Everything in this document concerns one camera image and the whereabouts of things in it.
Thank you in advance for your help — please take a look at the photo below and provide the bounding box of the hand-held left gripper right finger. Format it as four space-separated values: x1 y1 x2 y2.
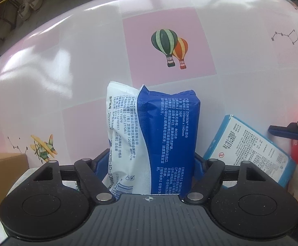
186 152 267 203

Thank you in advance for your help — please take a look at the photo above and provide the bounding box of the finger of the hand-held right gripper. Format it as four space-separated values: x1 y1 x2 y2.
268 113 298 144

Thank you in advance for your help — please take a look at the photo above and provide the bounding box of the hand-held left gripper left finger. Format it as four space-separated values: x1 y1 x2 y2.
33 149 116 203

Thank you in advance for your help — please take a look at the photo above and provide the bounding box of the blue and white wipes pack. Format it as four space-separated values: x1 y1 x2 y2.
102 81 201 202

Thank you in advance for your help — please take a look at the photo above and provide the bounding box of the brown cardboard box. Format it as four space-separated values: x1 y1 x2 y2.
0 152 29 246

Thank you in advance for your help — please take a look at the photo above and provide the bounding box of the light blue paper box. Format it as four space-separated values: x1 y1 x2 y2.
203 115 296 188

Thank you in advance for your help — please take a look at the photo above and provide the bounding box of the pink printed tablecloth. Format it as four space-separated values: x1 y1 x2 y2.
0 0 298 195

